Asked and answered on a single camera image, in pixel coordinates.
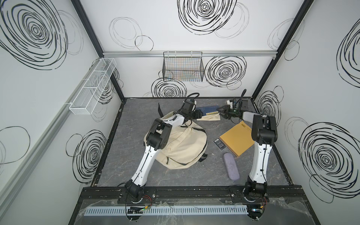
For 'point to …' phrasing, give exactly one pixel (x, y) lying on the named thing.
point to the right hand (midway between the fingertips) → (220, 110)
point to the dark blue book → (207, 109)
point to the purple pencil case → (231, 167)
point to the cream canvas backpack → (187, 145)
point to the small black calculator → (220, 145)
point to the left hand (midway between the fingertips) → (201, 114)
